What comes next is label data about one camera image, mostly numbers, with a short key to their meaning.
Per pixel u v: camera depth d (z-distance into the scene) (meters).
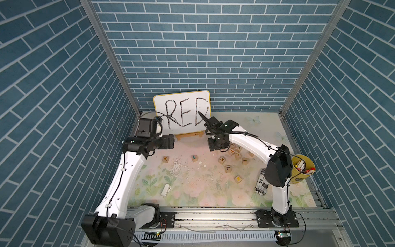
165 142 0.67
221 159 0.93
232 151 0.96
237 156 0.94
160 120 0.67
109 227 0.36
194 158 0.94
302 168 0.82
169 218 0.73
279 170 0.50
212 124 0.68
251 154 0.57
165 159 0.93
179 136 1.02
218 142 0.73
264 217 0.74
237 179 0.85
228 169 0.89
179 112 0.96
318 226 0.74
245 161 0.92
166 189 0.81
